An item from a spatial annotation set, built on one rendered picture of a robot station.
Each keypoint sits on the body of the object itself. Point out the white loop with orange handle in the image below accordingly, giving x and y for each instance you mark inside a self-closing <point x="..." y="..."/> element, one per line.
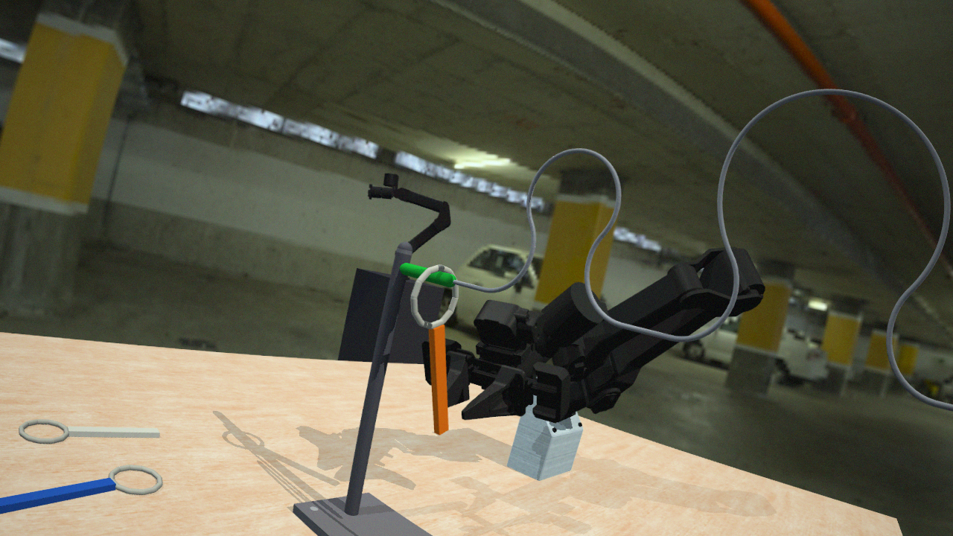
<point x="438" y="370"/>

